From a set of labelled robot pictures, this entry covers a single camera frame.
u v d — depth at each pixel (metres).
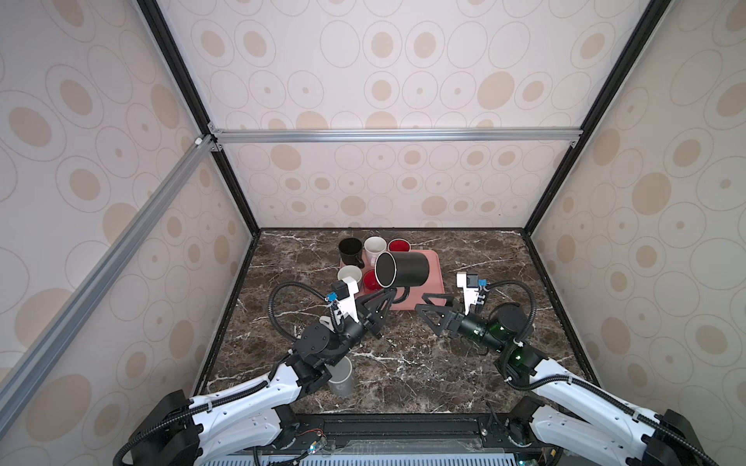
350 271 0.95
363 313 0.59
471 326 0.62
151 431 0.40
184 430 0.40
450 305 0.70
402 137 0.88
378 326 0.61
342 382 0.72
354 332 0.60
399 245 1.06
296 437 0.73
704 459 0.37
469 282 0.62
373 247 1.04
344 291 0.57
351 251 1.03
